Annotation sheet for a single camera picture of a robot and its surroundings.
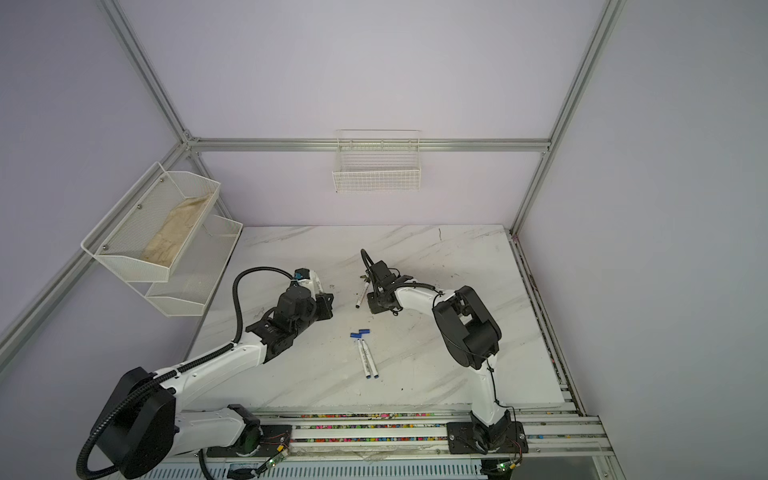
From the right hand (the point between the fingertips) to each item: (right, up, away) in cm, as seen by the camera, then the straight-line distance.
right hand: (376, 300), depth 98 cm
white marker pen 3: (0, -17, -12) cm, 21 cm away
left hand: (-12, +3, -13) cm, 18 cm away
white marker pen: (-5, +1, +3) cm, 6 cm away
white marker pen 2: (-3, -17, -12) cm, 21 cm away
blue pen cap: (-3, -9, -5) cm, 11 cm away
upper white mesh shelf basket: (-61, +22, -18) cm, 67 cm away
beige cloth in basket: (-54, +18, -21) cm, 61 cm away
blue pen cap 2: (-6, -10, -5) cm, 13 cm away
